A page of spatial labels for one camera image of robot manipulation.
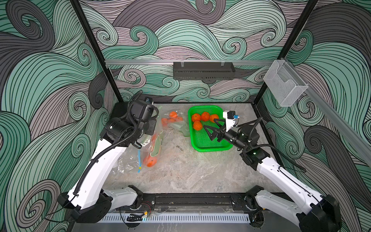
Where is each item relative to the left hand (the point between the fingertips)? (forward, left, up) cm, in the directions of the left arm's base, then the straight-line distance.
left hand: (147, 119), depth 64 cm
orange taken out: (+26, -26, -30) cm, 48 cm away
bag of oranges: (+23, -9, -29) cm, 39 cm away
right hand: (+2, -29, -6) cm, 29 cm away
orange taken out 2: (+27, -33, -29) cm, 52 cm away
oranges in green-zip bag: (-10, +1, -21) cm, 23 cm away
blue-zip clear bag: (-8, +13, -27) cm, 31 cm away
